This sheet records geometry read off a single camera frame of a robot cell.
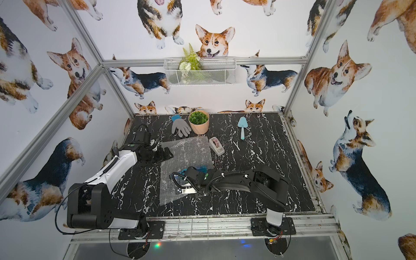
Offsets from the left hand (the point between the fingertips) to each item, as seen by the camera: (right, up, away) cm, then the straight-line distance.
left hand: (169, 155), depth 87 cm
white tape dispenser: (+26, +3, +13) cm, 29 cm away
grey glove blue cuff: (+3, +14, +23) cm, 27 cm away
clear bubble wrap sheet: (+8, -1, +13) cm, 15 cm away
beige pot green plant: (+15, +19, +16) cm, 29 cm away
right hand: (+15, -15, -4) cm, 21 cm away
